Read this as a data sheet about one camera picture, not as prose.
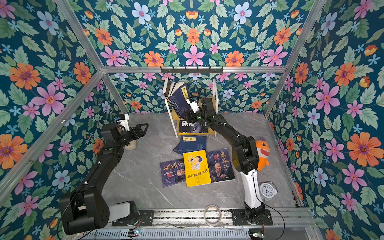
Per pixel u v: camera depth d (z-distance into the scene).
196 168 0.88
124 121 0.72
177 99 0.81
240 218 0.73
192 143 1.01
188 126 1.04
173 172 0.88
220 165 0.91
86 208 0.41
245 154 0.58
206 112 0.73
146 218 0.73
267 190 0.79
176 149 0.97
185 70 0.91
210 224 0.72
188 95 0.89
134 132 0.72
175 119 0.90
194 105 0.81
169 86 0.83
